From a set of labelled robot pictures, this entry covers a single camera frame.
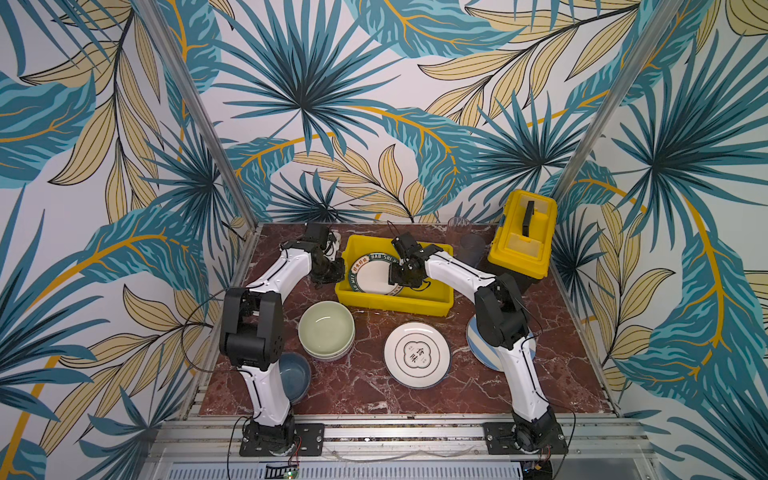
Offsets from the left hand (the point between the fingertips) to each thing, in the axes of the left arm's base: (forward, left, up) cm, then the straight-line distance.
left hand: (343, 275), depth 93 cm
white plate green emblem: (-21, -23, -9) cm, 33 cm away
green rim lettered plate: (+6, -8, -7) cm, 13 cm away
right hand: (+4, -16, -8) cm, 18 cm away
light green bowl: (-17, +3, -4) cm, 17 cm away
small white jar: (+23, +6, -8) cm, 25 cm away
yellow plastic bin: (-7, -28, 0) cm, 29 cm away
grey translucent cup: (+10, -41, +3) cm, 42 cm away
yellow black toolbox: (+9, -56, +9) cm, 57 cm away
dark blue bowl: (-28, +11, -9) cm, 31 cm away
